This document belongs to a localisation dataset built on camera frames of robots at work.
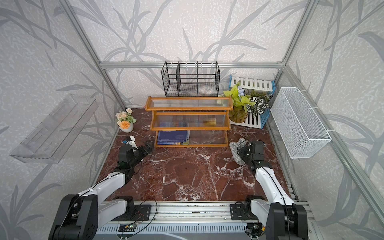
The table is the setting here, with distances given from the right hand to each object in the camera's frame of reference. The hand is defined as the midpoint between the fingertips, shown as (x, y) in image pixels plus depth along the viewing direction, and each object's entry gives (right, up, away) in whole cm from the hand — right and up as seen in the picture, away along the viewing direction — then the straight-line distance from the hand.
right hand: (239, 148), depth 88 cm
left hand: (-52, +3, -1) cm, 52 cm away
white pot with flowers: (-73, +16, +11) cm, 76 cm away
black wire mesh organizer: (-30, +46, +17) cm, 57 cm away
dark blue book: (-42, +6, +11) cm, 44 cm away
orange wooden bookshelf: (-18, +18, +27) cm, 37 cm away
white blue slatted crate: (+11, +39, +9) cm, 42 cm away
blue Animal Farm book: (-41, +2, +8) cm, 42 cm away
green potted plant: (+5, +28, +2) cm, 29 cm away
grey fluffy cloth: (-3, +1, -1) cm, 3 cm away
